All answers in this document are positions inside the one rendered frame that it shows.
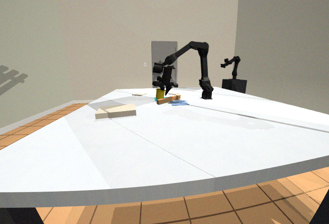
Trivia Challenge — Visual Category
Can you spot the orange flat bar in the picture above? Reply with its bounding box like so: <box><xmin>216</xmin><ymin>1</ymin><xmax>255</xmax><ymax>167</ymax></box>
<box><xmin>157</xmin><ymin>95</ymin><xmax>181</xmax><ymax>104</ymax></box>

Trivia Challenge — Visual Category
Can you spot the yellow cup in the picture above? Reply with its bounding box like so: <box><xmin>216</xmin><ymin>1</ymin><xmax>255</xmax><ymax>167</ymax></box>
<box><xmin>156</xmin><ymin>89</ymin><xmax>166</xmax><ymax>99</ymax></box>

